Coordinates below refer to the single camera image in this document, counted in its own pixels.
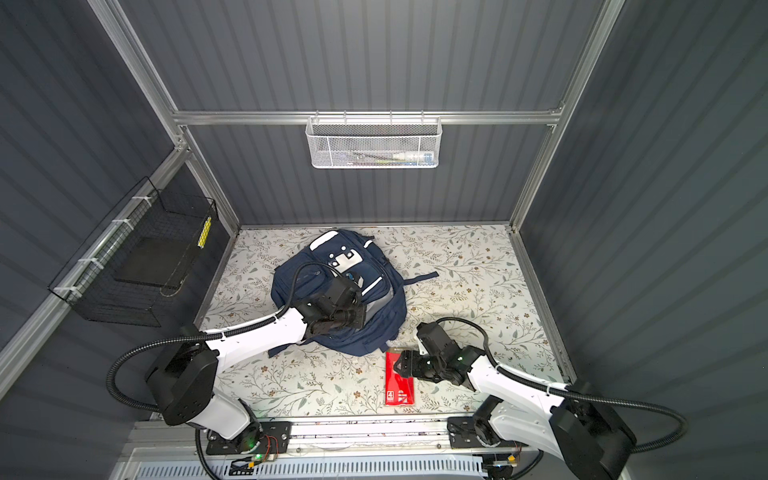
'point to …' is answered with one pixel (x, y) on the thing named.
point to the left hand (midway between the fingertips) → (366, 312)
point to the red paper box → (399, 390)
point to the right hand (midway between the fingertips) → (406, 371)
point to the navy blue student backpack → (354, 255)
